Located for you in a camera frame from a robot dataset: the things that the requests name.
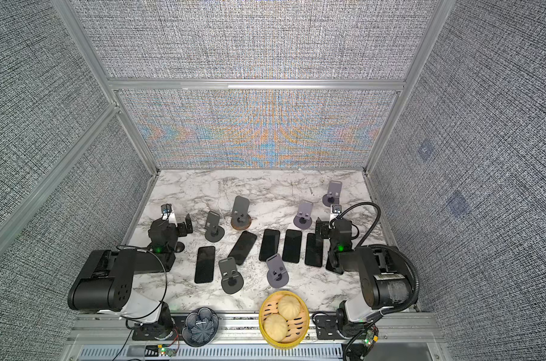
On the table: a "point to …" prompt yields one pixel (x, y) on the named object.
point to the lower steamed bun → (275, 326)
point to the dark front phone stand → (232, 281)
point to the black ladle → (180, 247)
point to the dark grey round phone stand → (213, 232)
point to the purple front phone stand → (277, 276)
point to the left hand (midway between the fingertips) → (179, 213)
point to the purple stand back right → (303, 219)
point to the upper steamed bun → (289, 307)
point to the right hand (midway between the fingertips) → (332, 212)
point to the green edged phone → (334, 265)
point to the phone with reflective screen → (292, 246)
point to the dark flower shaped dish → (201, 326)
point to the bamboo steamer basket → (297, 328)
